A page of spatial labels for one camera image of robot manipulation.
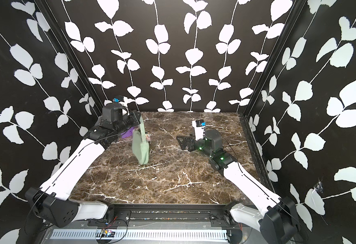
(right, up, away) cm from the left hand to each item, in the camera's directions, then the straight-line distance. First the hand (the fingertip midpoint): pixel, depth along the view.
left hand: (141, 110), depth 74 cm
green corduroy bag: (-2, -19, +5) cm, 20 cm away
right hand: (+20, -12, 0) cm, 23 cm away
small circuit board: (-16, -59, -3) cm, 61 cm away
